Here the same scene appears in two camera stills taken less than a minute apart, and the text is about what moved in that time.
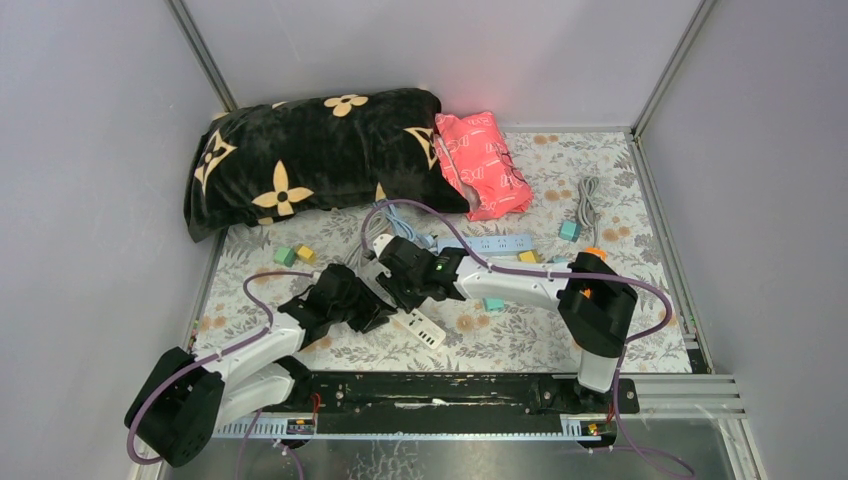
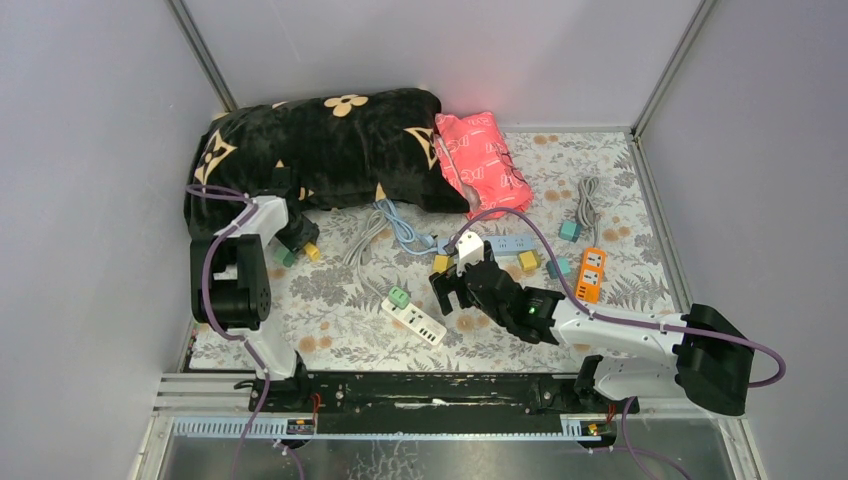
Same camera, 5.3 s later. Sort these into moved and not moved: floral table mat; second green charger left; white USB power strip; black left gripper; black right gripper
Moved: black left gripper; black right gripper
Not moved: white USB power strip; floral table mat; second green charger left
